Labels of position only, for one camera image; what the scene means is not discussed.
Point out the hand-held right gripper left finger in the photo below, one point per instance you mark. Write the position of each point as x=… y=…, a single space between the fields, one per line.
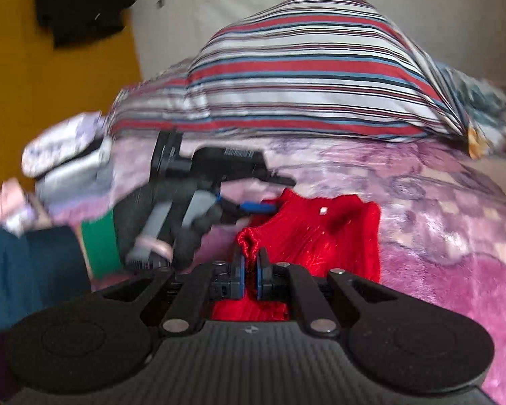
x=238 y=274

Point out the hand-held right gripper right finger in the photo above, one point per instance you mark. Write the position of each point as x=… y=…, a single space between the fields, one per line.
x=261 y=276

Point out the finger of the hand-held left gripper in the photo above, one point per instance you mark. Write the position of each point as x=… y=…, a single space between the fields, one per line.
x=255 y=207
x=280 y=178

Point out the red knit sweater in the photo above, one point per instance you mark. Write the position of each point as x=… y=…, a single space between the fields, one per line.
x=320 y=240

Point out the person's left hand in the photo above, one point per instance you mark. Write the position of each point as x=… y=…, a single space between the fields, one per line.
x=185 y=236

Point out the striped bedding bundle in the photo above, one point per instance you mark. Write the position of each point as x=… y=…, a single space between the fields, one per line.
x=299 y=71

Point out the black folded garment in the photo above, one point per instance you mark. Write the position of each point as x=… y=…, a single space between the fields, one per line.
x=82 y=152

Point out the white folded garment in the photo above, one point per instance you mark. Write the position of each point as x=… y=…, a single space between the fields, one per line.
x=76 y=168

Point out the grey folded garment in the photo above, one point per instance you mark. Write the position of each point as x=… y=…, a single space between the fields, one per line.
x=76 y=192

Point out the lilac floral folded garment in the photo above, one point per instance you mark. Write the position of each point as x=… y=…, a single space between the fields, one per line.
x=59 y=143

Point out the pink plush blanket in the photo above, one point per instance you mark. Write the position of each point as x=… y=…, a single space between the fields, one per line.
x=447 y=240

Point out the yellow wooden wardrobe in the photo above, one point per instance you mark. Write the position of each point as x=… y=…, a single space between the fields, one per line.
x=25 y=93

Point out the black hanging garment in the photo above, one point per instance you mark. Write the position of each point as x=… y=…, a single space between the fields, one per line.
x=84 y=4

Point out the floral pillow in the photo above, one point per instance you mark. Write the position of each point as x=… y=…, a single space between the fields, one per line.
x=489 y=105

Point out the pink cartoon print garment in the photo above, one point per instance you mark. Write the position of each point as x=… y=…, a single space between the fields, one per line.
x=4 y=202

